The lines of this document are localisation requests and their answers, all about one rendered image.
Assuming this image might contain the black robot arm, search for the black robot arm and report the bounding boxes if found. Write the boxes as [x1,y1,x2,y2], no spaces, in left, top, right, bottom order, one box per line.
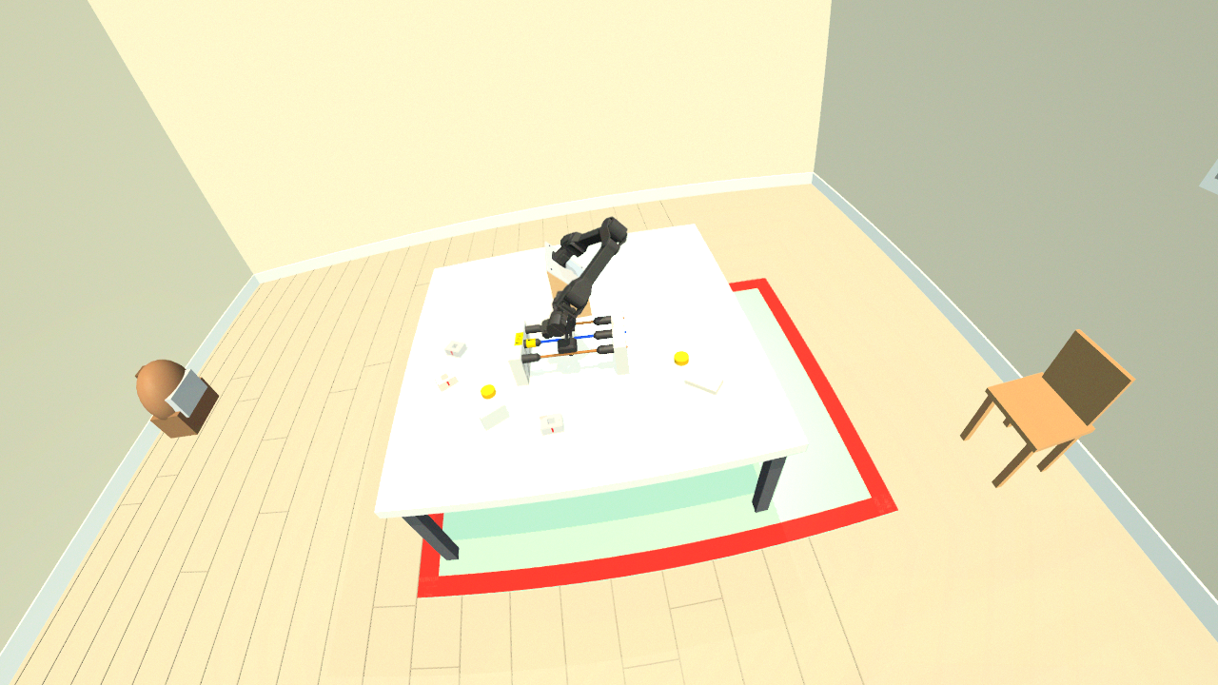
[541,216,628,340]

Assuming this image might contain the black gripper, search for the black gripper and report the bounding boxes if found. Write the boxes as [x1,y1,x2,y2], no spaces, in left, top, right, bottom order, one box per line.
[557,317,579,353]

